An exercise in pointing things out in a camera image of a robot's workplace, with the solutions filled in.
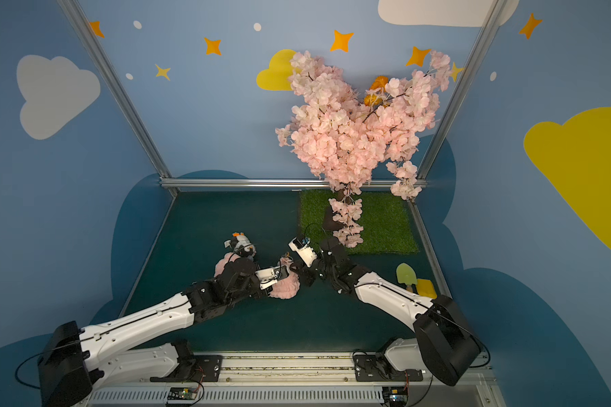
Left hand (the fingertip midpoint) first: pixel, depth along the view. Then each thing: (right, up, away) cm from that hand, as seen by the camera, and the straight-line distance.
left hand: (274, 264), depth 78 cm
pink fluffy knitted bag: (+5, -7, +2) cm, 9 cm away
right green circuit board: (+36, -37, -6) cm, 52 cm away
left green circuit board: (-26, -36, -6) cm, 45 cm away
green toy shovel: (+47, -7, +15) cm, 50 cm away
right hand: (+6, 0, +3) cm, 7 cm away
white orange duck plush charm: (-15, +4, +17) cm, 23 cm away
